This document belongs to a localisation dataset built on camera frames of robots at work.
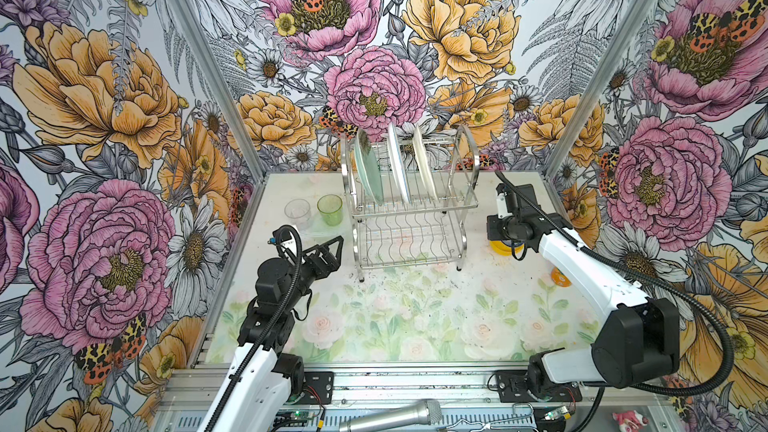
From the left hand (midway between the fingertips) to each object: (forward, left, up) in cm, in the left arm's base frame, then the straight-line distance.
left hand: (333, 251), depth 77 cm
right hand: (+8, -44, -5) cm, 45 cm away
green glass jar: (+28, +7, -17) cm, 34 cm away
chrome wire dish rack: (+15, -17, -15) cm, 27 cm away
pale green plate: (+21, -9, +9) cm, 24 cm away
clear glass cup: (+25, +17, -15) cm, 34 cm away
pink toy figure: (-35, -67, -15) cm, 77 cm away
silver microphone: (-32, -22, -15) cm, 42 cm away
